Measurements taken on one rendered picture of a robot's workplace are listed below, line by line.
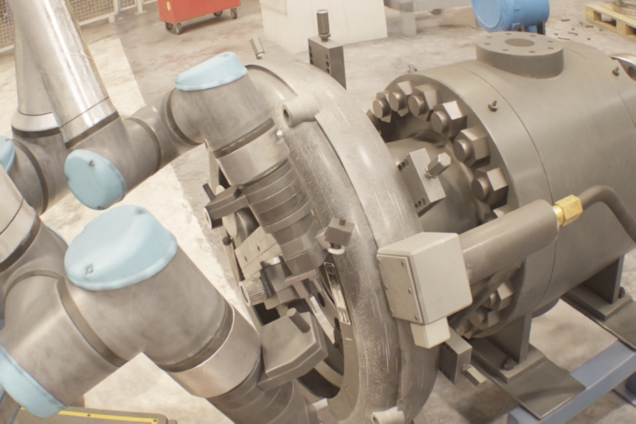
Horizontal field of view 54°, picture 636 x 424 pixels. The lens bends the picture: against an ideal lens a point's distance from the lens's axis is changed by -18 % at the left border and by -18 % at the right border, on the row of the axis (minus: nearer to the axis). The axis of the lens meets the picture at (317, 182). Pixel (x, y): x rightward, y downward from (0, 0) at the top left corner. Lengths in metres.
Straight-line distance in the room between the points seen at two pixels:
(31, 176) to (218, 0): 5.58
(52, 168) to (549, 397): 1.10
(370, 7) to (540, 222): 4.30
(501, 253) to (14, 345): 0.71
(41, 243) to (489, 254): 0.62
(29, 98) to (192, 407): 1.11
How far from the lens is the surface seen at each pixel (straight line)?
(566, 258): 1.41
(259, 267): 1.16
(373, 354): 1.09
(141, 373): 2.16
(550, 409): 1.49
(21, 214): 0.67
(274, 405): 0.64
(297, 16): 5.09
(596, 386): 1.59
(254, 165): 0.93
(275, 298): 1.16
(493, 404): 1.88
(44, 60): 0.92
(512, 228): 1.04
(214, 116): 0.93
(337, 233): 0.97
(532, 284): 1.36
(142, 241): 0.52
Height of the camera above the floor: 1.31
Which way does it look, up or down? 25 degrees down
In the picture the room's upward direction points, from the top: 7 degrees counter-clockwise
